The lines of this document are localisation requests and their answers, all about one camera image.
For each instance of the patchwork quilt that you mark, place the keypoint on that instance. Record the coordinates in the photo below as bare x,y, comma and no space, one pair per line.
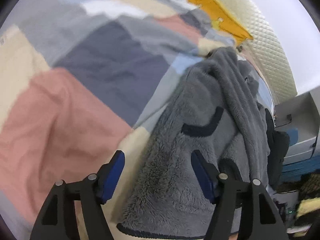
75,92

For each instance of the grey fleece zip jacket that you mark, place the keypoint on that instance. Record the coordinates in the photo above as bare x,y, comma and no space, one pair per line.
175,170

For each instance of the yellow crown pillow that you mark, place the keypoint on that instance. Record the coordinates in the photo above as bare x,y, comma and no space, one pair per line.
220,15

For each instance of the grey wardrobe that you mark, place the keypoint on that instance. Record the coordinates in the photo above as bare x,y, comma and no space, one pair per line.
303,120

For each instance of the black wall socket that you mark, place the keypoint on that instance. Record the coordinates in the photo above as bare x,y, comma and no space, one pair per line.
289,117

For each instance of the hanging patterned clothes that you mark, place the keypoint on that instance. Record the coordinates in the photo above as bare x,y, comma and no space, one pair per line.
308,192

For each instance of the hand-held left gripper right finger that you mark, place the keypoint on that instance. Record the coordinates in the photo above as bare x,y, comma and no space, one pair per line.
202,177

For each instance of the cream quilted headboard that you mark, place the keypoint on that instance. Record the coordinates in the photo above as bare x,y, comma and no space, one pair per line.
265,42

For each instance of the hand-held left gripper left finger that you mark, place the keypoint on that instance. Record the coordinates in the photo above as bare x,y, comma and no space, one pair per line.
112,177

